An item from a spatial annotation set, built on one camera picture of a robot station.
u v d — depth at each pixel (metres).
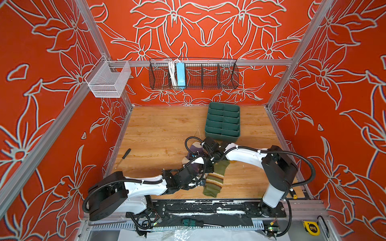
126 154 0.92
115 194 0.42
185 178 0.64
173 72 0.89
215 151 0.67
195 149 0.93
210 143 0.71
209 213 0.73
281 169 0.46
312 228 0.67
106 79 0.93
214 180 0.81
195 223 0.68
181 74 0.90
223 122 1.01
